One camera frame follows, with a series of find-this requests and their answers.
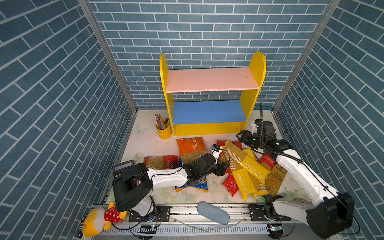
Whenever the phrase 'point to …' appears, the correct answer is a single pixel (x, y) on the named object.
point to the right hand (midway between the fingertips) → (238, 134)
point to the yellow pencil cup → (164, 129)
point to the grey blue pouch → (213, 212)
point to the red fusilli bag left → (163, 162)
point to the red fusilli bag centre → (223, 156)
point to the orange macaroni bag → (191, 148)
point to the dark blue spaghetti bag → (274, 182)
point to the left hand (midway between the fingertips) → (226, 163)
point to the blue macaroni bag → (201, 184)
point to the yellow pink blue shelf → (212, 101)
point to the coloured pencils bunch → (161, 124)
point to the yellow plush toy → (93, 222)
